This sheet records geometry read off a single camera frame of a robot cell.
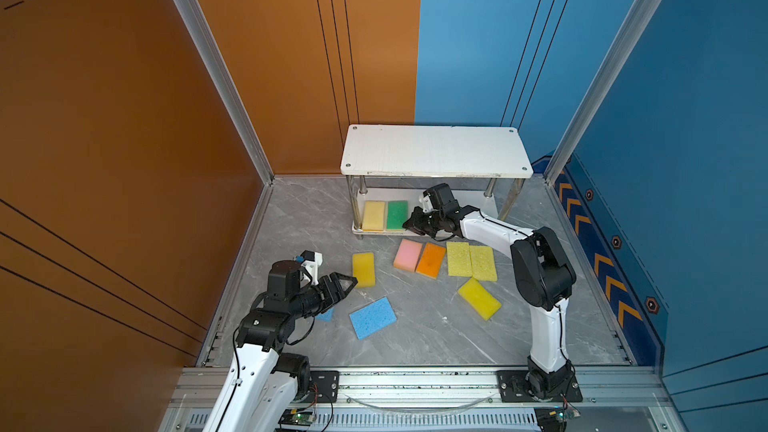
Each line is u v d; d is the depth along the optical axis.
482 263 0.94
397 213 0.99
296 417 0.71
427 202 0.81
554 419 0.70
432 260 0.96
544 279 0.53
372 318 0.83
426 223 0.83
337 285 0.66
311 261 0.70
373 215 0.99
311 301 0.63
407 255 0.96
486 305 0.86
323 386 0.74
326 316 0.83
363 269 0.92
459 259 0.95
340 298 0.65
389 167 0.76
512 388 0.72
